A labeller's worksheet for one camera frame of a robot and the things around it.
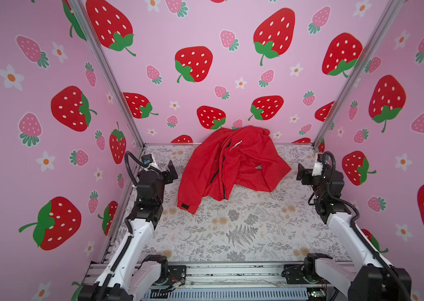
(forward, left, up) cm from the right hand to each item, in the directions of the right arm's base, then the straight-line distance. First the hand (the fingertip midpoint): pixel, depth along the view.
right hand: (308, 163), depth 79 cm
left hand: (-7, +62, +4) cm, 62 cm away
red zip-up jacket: (+13, +39, -16) cm, 44 cm away
